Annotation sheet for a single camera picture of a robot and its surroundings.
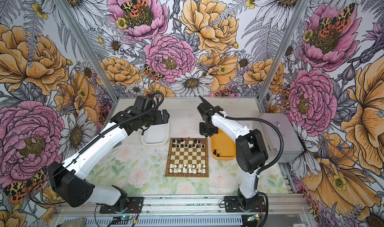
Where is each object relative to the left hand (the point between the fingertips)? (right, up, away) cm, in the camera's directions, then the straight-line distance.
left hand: (160, 121), depth 79 cm
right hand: (+25, -10, +10) cm, 29 cm away
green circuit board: (-15, -45, -8) cm, 48 cm away
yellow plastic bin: (+35, -17, +15) cm, 42 cm away
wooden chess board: (+14, -22, +10) cm, 28 cm away
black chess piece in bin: (+31, -20, +9) cm, 38 cm away
